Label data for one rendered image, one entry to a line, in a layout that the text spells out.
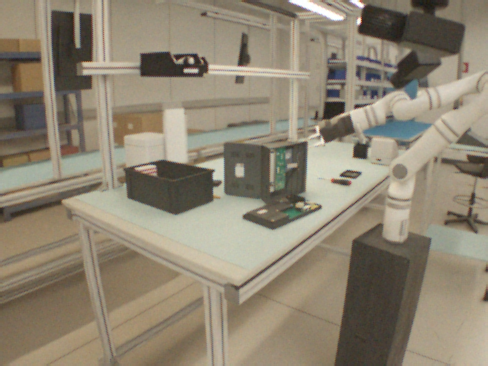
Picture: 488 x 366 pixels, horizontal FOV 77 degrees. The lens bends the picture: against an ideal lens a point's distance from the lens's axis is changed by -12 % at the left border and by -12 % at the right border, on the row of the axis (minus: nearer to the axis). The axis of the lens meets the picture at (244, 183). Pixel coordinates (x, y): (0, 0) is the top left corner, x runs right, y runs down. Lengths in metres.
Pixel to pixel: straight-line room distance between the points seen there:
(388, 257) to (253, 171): 0.59
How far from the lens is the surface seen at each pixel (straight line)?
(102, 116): 1.48
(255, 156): 1.27
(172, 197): 1.16
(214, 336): 1.01
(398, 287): 1.37
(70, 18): 2.76
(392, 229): 1.38
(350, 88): 3.90
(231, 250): 0.92
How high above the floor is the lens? 1.42
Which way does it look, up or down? 16 degrees down
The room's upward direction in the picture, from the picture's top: straight up
